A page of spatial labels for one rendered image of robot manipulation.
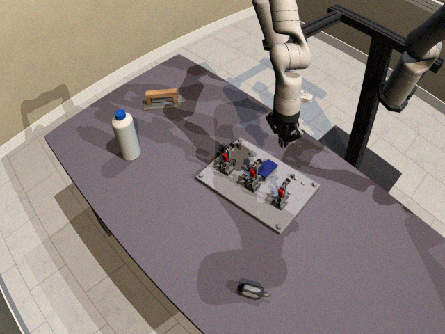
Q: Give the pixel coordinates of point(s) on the toggle clamp with red handle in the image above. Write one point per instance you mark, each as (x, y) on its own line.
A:
(227, 164)
(280, 202)
(253, 182)

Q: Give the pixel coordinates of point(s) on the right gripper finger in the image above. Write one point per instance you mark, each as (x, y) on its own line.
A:
(287, 137)
(278, 130)

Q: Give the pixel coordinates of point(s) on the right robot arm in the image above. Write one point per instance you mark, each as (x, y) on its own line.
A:
(285, 57)

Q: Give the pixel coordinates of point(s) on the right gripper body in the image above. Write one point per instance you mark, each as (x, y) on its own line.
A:
(291, 121)

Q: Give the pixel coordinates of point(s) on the blue flat rectangular block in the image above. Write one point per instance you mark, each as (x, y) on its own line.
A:
(267, 169)

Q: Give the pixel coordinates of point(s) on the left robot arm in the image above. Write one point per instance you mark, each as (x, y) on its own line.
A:
(423, 46)

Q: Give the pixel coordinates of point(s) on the white bottle with blue cap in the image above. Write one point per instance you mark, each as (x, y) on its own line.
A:
(125, 133)

